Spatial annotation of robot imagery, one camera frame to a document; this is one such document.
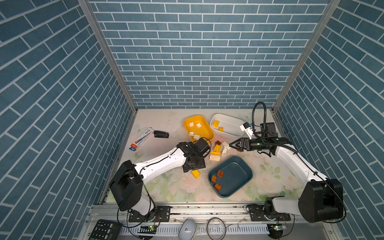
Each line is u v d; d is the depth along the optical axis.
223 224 0.71
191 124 1.08
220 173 0.87
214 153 0.95
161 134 1.03
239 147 0.71
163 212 0.75
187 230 0.62
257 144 0.70
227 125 1.11
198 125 1.09
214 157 0.93
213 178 0.83
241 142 0.70
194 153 0.58
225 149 0.96
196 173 0.86
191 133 1.05
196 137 1.05
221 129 1.07
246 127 0.74
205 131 1.06
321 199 0.41
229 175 0.86
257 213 0.74
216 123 1.11
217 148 0.96
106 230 0.68
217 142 0.99
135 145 0.99
